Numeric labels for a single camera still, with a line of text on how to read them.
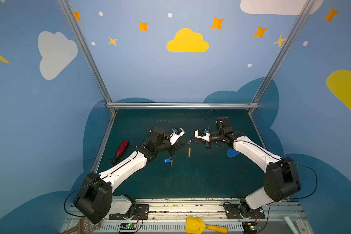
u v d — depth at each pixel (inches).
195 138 27.6
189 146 31.5
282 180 17.5
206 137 27.6
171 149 28.0
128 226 27.8
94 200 16.0
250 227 28.1
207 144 28.5
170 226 30.8
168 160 36.7
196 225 27.5
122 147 37.2
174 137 27.3
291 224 27.6
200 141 29.0
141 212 29.0
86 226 27.7
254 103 45.8
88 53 33.9
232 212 29.3
